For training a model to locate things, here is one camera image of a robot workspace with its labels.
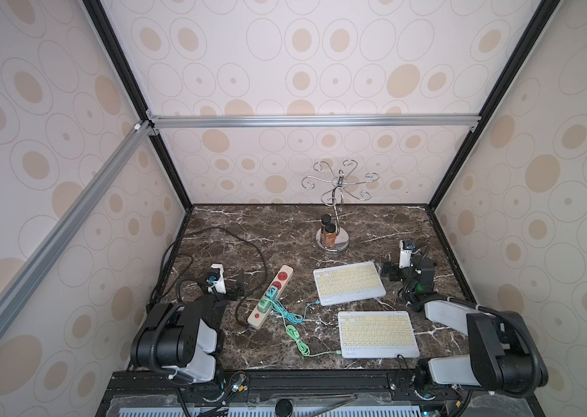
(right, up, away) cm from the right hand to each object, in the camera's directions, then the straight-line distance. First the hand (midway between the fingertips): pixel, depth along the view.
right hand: (408, 258), depth 92 cm
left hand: (-60, -2, -6) cm, 60 cm away
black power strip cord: (-77, +10, +21) cm, 81 cm away
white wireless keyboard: (-14, -24, -8) cm, 29 cm away
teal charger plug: (-48, -11, -7) cm, 49 cm away
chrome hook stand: (-26, +22, +1) cm, 34 cm away
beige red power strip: (-45, -8, +2) cm, 46 cm away
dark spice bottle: (-28, +14, +8) cm, 33 cm away
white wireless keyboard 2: (-21, -10, +3) cm, 23 cm away
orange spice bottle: (-27, +8, +6) cm, 29 cm away
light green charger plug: (-50, -13, -10) cm, 52 cm away
